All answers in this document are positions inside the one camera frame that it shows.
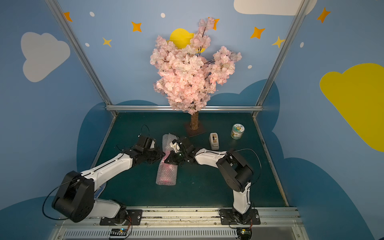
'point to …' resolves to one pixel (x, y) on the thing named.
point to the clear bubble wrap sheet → (166, 139)
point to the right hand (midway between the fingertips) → (166, 160)
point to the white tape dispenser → (214, 141)
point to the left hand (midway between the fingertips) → (166, 152)
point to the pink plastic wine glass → (166, 173)
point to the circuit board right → (245, 235)
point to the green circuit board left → (118, 232)
